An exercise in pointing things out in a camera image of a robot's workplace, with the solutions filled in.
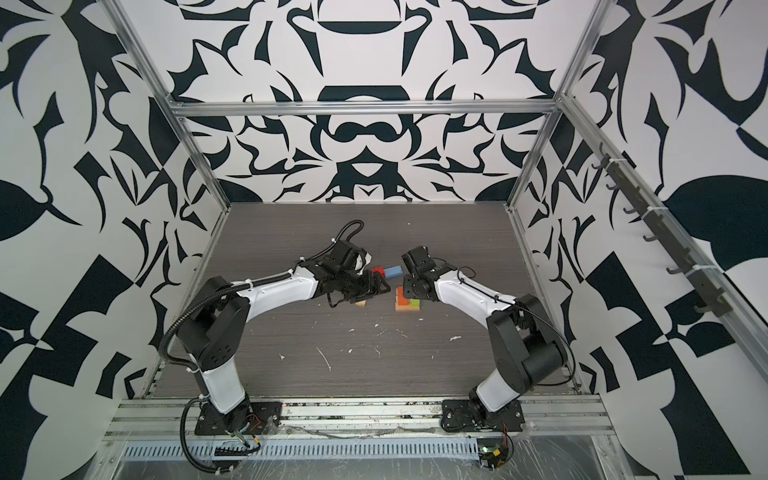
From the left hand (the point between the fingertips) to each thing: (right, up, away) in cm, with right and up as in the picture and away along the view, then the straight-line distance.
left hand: (387, 287), depth 87 cm
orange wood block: (+4, -6, +7) cm, 10 cm away
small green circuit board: (+24, -37, -15) cm, 47 cm away
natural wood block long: (+4, -7, +5) cm, 9 cm away
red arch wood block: (-3, +4, +13) cm, 14 cm away
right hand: (+8, 0, +4) cm, 10 cm away
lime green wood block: (+8, -6, +5) cm, 11 cm away
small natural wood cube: (-8, -6, +5) cm, 11 cm away
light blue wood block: (+2, +3, +12) cm, 13 cm away
